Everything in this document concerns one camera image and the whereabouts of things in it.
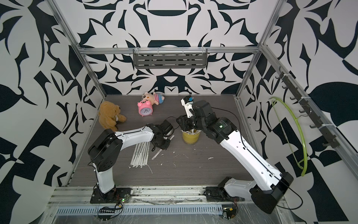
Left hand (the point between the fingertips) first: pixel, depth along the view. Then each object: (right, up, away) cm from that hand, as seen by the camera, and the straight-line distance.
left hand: (165, 143), depth 92 cm
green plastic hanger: (+60, +4, -35) cm, 70 cm away
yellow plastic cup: (+16, +4, -5) cm, 17 cm away
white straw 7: (-13, -7, -5) cm, 15 cm away
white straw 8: (-12, -7, -5) cm, 15 cm away
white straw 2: (-19, -10, -7) cm, 23 cm away
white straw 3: (-17, -6, -5) cm, 19 cm away
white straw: (-7, -8, -6) cm, 12 cm away
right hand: (+9, +18, -24) cm, 31 cm away
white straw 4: (-16, -6, -5) cm, 18 cm away
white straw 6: (-14, -6, -5) cm, 16 cm away
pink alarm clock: (-16, +23, +10) cm, 29 cm away
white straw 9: (-11, -6, -3) cm, 13 cm away
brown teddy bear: (-34, +18, -5) cm, 39 cm away
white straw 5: (-15, -6, -5) cm, 17 cm away
